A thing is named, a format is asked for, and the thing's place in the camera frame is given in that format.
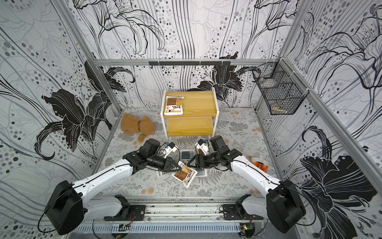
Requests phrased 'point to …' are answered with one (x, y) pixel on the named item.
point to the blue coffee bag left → (161, 173)
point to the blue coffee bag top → (185, 155)
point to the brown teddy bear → (132, 125)
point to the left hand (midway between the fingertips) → (180, 172)
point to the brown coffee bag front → (186, 175)
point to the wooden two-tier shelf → (192, 113)
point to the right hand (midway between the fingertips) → (194, 164)
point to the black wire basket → (282, 91)
